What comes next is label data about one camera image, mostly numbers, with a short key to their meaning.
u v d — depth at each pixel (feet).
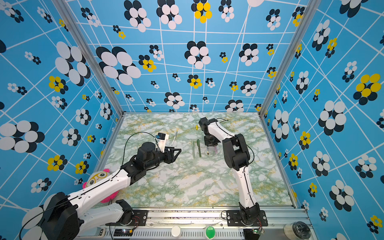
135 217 2.39
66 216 1.29
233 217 2.41
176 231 2.10
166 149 2.29
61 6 2.24
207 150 3.24
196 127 3.60
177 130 3.56
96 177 2.63
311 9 2.23
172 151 2.29
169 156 2.23
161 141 2.27
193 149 3.25
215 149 3.23
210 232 2.04
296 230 2.03
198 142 3.36
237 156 1.94
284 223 2.37
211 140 2.86
